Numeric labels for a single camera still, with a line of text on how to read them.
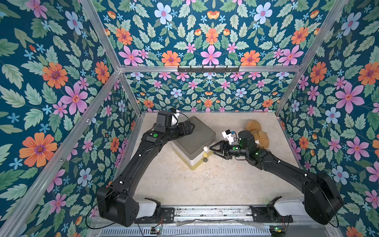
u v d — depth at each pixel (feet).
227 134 2.46
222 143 2.30
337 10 2.27
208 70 3.03
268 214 2.22
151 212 2.02
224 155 2.33
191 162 2.63
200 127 2.87
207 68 3.03
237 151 2.22
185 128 2.22
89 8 2.26
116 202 1.26
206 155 2.75
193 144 2.49
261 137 2.88
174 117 2.02
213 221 2.39
